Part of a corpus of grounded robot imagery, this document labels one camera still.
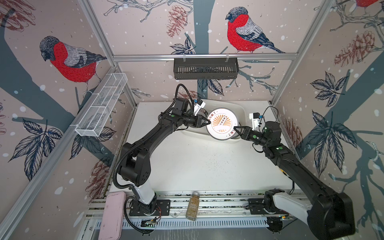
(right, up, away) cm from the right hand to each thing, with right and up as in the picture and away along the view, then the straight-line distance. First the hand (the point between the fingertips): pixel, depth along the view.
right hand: (233, 129), depth 77 cm
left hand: (-13, +4, 0) cm, 13 cm away
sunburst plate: (-5, +4, +2) cm, 7 cm away
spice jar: (-21, -36, -7) cm, 43 cm away
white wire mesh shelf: (-70, +3, -7) cm, 71 cm away
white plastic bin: (-17, -3, +18) cm, 25 cm away
